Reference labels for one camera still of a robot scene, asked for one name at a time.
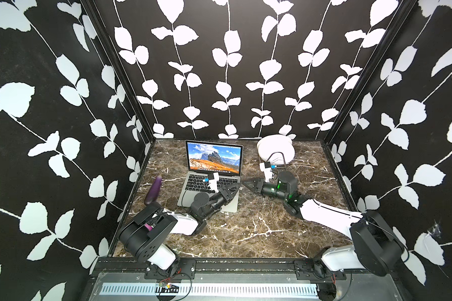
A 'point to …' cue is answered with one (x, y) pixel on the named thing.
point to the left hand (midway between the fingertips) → (242, 183)
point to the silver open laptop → (204, 158)
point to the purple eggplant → (154, 190)
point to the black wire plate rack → (284, 160)
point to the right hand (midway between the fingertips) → (241, 181)
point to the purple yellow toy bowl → (148, 227)
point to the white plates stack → (276, 148)
